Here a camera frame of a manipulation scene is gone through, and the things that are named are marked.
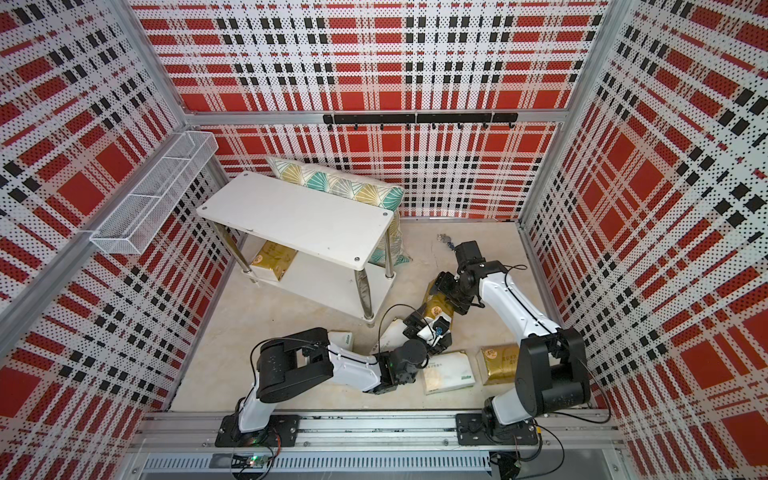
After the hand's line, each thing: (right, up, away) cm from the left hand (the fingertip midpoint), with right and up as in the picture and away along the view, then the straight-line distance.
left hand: (438, 311), depth 84 cm
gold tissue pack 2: (-1, +3, -5) cm, 6 cm away
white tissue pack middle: (-13, -7, +1) cm, 15 cm away
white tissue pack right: (+2, -15, -5) cm, 16 cm away
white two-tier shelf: (-28, +18, -15) cm, 36 cm away
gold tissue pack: (-51, +15, +10) cm, 54 cm away
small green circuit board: (-47, -32, -14) cm, 59 cm away
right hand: (+1, +4, +2) cm, 4 cm away
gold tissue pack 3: (+16, -12, -6) cm, 21 cm away
